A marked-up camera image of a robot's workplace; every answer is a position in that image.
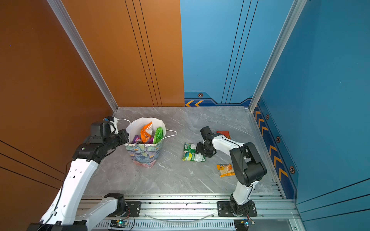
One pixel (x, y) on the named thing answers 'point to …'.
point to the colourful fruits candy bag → (145, 136)
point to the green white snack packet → (190, 154)
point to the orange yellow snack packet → (226, 170)
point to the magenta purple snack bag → (151, 141)
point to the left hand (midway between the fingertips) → (129, 131)
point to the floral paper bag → (144, 155)
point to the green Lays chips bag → (158, 134)
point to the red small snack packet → (226, 133)
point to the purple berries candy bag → (137, 139)
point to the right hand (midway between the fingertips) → (199, 153)
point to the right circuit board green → (243, 224)
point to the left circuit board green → (119, 223)
